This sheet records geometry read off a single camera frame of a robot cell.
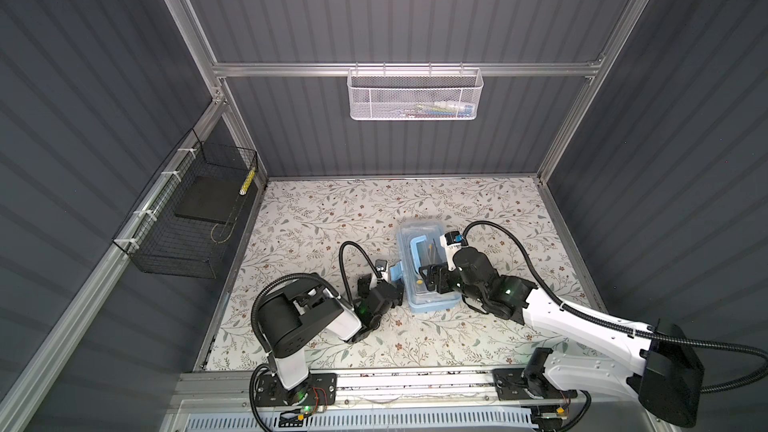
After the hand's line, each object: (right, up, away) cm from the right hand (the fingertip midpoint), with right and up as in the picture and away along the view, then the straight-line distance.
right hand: (432, 270), depth 79 cm
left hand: (-12, -6, +13) cm, 19 cm away
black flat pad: (-59, +19, 0) cm, 62 cm away
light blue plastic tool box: (-2, +6, +8) cm, 10 cm away
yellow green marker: (-51, +24, +2) cm, 56 cm away
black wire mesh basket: (-61, +13, -6) cm, 63 cm away
